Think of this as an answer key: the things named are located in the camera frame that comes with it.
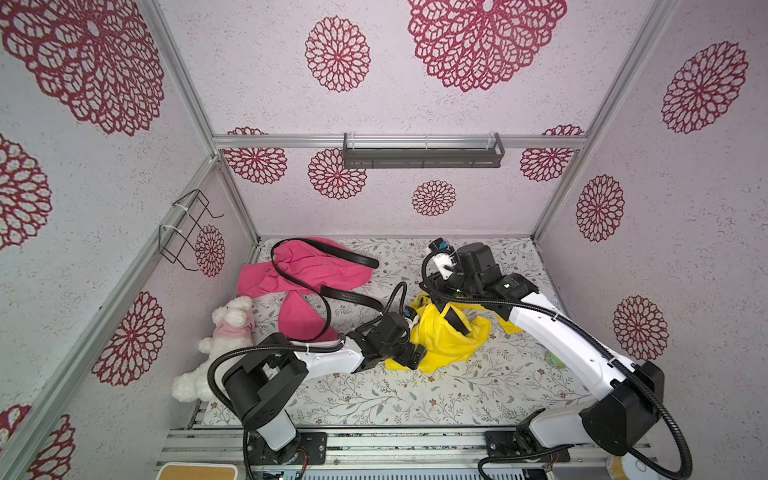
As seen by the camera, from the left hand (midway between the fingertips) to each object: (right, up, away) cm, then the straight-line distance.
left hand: (411, 345), depth 88 cm
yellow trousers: (+9, +1, -6) cm, 11 cm away
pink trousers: (-35, +9, +9) cm, 37 cm away
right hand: (+3, +21, -10) cm, 23 cm away
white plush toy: (-50, +6, -5) cm, 50 cm away
